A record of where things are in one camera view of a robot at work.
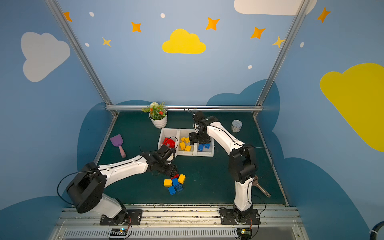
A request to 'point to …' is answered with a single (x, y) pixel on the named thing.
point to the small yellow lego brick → (183, 139)
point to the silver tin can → (236, 126)
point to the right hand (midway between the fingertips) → (197, 140)
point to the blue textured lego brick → (179, 187)
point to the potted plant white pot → (158, 114)
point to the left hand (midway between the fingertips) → (173, 169)
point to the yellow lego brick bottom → (167, 182)
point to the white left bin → (169, 137)
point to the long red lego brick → (172, 143)
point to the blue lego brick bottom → (171, 190)
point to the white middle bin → (184, 132)
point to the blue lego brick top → (207, 146)
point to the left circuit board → (119, 232)
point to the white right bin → (206, 150)
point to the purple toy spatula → (117, 140)
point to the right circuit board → (244, 233)
